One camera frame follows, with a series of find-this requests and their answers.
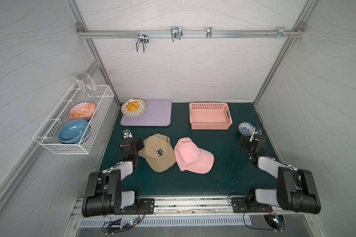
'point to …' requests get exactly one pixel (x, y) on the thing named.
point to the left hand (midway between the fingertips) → (132, 139)
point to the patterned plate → (142, 107)
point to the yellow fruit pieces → (132, 106)
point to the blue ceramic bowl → (71, 131)
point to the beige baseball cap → (157, 152)
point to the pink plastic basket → (210, 116)
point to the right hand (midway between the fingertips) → (250, 137)
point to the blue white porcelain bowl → (246, 128)
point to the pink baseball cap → (190, 157)
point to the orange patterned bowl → (83, 110)
